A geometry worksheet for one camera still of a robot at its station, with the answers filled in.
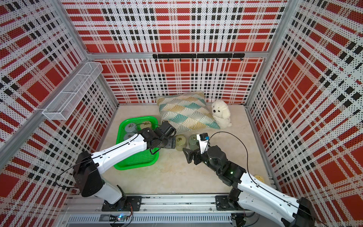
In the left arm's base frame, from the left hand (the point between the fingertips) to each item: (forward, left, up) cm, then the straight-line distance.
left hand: (169, 142), depth 83 cm
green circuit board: (-36, +25, -12) cm, 45 cm away
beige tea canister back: (+16, +18, -4) cm, 24 cm away
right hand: (-7, -14, +8) cm, 17 cm away
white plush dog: (+20, -33, +2) cm, 39 cm away
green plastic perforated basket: (-5, +17, -14) cm, 22 cm away
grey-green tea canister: (+2, -14, -6) cm, 16 cm away
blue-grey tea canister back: (+14, +29, -5) cm, 32 cm away
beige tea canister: (+2, -6, -6) cm, 9 cm away
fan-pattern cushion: (+22, -10, +2) cm, 25 cm away
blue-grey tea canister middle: (+8, +28, -4) cm, 30 cm away
